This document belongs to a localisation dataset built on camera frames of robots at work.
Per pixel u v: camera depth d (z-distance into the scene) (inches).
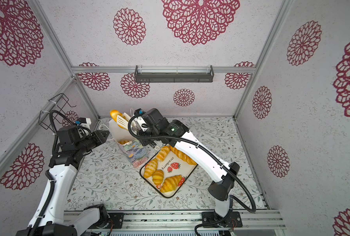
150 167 34.6
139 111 23.0
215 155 17.4
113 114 26.7
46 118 28.5
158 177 33.6
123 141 30.8
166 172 35.7
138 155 33.6
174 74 36.3
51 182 17.1
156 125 19.4
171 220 29.5
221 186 16.1
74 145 21.8
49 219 15.0
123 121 26.4
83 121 25.4
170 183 32.0
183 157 37.0
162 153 37.2
